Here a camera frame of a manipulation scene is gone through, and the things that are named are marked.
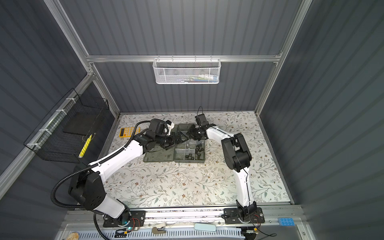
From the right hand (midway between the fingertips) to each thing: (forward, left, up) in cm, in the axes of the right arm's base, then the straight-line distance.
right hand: (187, 134), depth 100 cm
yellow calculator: (+6, +44, -4) cm, 45 cm away
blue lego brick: (-49, -49, -5) cm, 70 cm away
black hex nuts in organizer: (-13, -2, -6) cm, 14 cm away
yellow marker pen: (-23, +45, +23) cm, 56 cm away
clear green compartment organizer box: (-10, +1, -4) cm, 11 cm away
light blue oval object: (-52, -10, -5) cm, 53 cm away
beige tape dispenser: (-53, +12, -4) cm, 54 cm away
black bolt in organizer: (-8, -7, -5) cm, 12 cm away
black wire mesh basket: (-17, +58, +24) cm, 64 cm away
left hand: (-14, +1, +13) cm, 19 cm away
